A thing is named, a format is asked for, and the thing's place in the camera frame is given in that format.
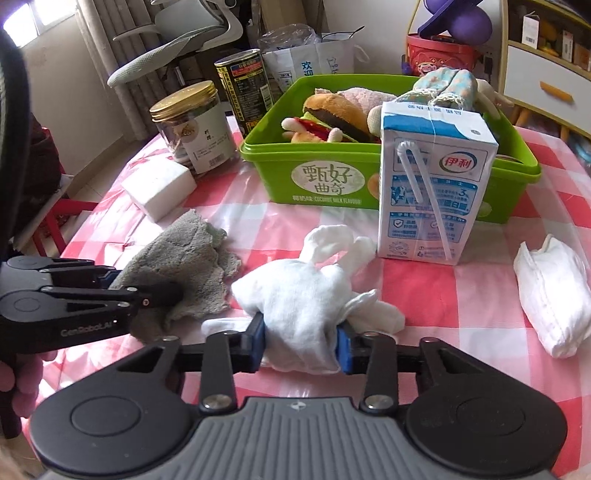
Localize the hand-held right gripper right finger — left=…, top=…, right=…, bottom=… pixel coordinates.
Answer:
left=336, top=322, right=504, bottom=414

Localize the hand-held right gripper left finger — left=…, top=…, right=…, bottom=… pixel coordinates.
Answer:
left=83, top=311, right=267, bottom=414

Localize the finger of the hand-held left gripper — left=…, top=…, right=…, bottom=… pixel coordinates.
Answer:
left=6, top=256, right=123, bottom=291
left=41, top=281, right=184, bottom=319

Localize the white knotted cloth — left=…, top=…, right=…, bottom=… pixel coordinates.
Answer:
left=200, top=224, right=406, bottom=374

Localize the grey towel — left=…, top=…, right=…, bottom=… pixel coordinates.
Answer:
left=110, top=209, right=242, bottom=345

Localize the green plastic bin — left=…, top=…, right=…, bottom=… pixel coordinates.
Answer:
left=238, top=73, right=542, bottom=225

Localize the burger plush toy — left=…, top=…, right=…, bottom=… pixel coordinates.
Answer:
left=302, top=89, right=373, bottom=144

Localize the beige doll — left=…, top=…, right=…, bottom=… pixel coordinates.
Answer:
left=366, top=66, right=515, bottom=140

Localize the person's left hand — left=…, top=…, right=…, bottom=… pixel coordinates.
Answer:
left=0, top=350, right=59, bottom=419

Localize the red stool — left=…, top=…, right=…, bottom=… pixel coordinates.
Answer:
left=30, top=126, right=100, bottom=257

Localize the white foam block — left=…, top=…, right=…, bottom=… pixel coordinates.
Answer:
left=120, top=159, right=197, bottom=220

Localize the pink checked tablecloth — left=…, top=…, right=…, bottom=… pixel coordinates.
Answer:
left=28, top=117, right=591, bottom=479

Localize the blue white milk carton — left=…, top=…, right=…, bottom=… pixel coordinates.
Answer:
left=376, top=99, right=501, bottom=267

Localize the clear jar with gold lid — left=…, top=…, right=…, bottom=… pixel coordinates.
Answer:
left=148, top=80, right=238, bottom=175

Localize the white rolled cloth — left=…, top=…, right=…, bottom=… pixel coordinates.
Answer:
left=513, top=233, right=591, bottom=360

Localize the beige curtain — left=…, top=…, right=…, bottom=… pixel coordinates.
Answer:
left=76, top=0, right=154, bottom=140

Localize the dark green can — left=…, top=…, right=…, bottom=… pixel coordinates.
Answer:
left=214, top=48, right=273, bottom=137

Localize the white office chair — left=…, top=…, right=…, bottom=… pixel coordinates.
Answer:
left=106, top=0, right=245, bottom=89

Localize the white paper bag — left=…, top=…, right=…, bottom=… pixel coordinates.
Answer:
left=263, top=32, right=370, bottom=94

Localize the clear plastic bag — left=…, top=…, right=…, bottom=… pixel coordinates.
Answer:
left=256, top=20, right=325, bottom=52

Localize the red snack bucket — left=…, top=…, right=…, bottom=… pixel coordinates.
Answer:
left=405, top=32, right=484, bottom=78

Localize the tall wooden shelf cabinet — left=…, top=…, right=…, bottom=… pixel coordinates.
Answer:
left=501, top=0, right=591, bottom=140

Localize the purple pogo ball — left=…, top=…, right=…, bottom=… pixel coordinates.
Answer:
left=417, top=0, right=494, bottom=42

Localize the small white box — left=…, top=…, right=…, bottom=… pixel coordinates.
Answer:
left=521, top=12, right=542, bottom=46

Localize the yellow toy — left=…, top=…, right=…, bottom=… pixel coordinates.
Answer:
left=540, top=18, right=562, bottom=52

